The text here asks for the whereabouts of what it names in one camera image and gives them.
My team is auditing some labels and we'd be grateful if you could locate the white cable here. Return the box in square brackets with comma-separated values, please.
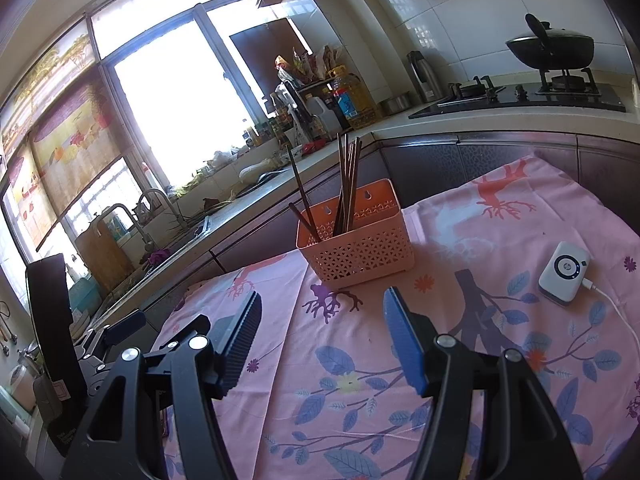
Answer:
[589, 282, 640, 361]

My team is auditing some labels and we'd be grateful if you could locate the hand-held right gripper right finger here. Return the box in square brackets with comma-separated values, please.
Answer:
[382, 286, 586, 480]

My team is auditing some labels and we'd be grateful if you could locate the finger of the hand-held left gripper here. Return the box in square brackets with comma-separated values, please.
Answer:
[75, 309, 147, 358]
[80, 352, 123, 401]

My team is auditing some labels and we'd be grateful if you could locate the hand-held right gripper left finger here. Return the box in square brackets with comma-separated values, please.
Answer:
[60, 291, 263, 480]

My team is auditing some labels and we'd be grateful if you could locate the black gas stove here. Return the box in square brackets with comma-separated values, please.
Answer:
[409, 67, 627, 120]

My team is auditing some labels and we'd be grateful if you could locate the black wok with lid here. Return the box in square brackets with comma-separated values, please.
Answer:
[506, 13, 596, 71]

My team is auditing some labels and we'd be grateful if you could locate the steel bowl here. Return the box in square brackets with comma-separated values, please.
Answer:
[380, 92, 413, 113]

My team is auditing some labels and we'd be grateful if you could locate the small white electronic device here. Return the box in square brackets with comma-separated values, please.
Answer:
[538, 241, 591, 306]

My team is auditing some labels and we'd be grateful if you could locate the steel gooseneck faucet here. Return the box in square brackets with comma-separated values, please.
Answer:
[92, 203, 153, 256]
[136, 187, 186, 233]

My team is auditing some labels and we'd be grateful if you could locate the stack of food packets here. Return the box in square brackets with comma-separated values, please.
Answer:
[274, 45, 346, 83]

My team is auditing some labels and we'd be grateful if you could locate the kitchen window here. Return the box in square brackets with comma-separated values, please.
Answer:
[90, 0, 311, 196]

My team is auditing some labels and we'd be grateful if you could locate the wooden cutting board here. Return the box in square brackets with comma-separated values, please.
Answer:
[75, 217, 136, 291]

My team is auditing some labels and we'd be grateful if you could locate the steel kettle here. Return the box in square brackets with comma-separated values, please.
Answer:
[406, 51, 443, 103]

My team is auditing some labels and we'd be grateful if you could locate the fruit print roller blind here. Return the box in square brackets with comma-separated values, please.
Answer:
[0, 17, 126, 221]

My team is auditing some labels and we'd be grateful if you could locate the orange plastic utensil basket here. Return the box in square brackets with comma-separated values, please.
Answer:
[296, 179, 416, 288]

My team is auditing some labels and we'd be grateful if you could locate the cluster of condiment bottles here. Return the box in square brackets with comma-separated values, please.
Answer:
[242, 85, 311, 148]

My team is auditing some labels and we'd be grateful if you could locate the yellow cooking oil bottle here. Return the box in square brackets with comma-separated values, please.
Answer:
[327, 72, 377, 131]

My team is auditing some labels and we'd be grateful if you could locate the white plastic jug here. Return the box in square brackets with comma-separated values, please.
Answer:
[305, 95, 341, 141]

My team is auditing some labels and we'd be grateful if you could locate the pink floral tablecloth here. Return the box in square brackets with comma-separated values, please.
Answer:
[150, 156, 640, 480]

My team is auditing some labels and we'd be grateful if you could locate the brown wall cabinet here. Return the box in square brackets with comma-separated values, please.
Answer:
[229, 0, 381, 96]

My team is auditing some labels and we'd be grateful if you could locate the teal plastic container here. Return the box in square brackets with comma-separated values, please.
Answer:
[67, 280, 103, 313]

